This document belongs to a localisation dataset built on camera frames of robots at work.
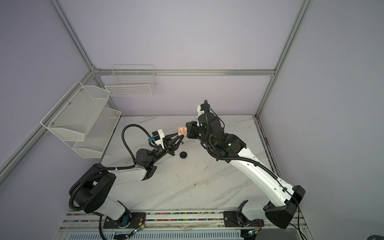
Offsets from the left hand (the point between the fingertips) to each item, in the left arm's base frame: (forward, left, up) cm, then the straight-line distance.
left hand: (183, 134), depth 70 cm
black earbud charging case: (+6, +2, -30) cm, 31 cm away
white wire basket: (+42, +36, +3) cm, 56 cm away
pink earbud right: (-13, -6, -31) cm, 34 cm away
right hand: (0, -1, +7) cm, 7 cm away
